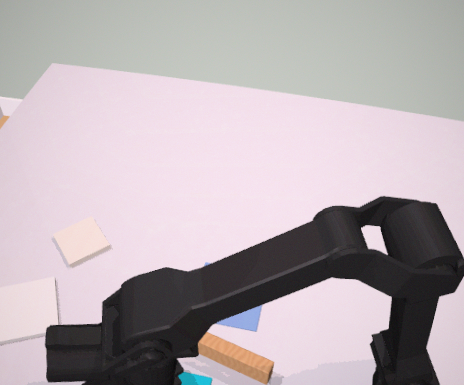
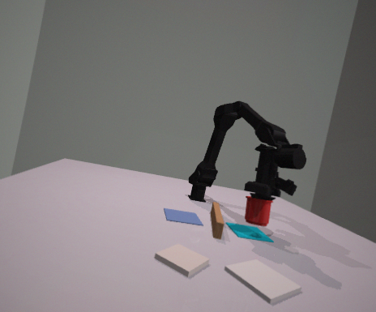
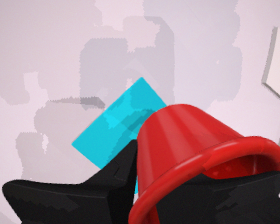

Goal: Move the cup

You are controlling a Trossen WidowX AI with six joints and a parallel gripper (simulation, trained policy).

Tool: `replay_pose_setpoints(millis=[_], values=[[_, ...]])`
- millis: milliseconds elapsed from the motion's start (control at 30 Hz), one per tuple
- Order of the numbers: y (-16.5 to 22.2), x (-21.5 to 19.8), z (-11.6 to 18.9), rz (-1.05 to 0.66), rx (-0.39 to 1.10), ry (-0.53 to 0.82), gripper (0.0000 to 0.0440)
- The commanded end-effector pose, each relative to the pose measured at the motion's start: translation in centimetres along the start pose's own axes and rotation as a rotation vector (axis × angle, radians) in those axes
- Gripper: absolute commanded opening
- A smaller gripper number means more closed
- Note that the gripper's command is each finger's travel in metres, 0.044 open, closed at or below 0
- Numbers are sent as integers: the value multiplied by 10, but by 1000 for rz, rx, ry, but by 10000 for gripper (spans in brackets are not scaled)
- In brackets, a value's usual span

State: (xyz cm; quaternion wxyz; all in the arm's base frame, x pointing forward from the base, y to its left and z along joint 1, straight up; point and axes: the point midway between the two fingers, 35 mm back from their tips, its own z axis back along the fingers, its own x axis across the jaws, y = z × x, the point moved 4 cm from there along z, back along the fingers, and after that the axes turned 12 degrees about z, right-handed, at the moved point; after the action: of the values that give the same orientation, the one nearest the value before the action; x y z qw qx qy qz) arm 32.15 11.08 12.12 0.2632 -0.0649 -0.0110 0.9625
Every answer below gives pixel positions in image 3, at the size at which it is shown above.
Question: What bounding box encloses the red cup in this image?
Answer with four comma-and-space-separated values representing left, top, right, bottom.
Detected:
127, 103, 280, 224

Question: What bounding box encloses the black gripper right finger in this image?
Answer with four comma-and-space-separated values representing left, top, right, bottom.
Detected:
156, 171, 280, 224

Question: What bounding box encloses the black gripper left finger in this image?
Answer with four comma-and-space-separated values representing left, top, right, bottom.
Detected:
1, 138, 139, 224

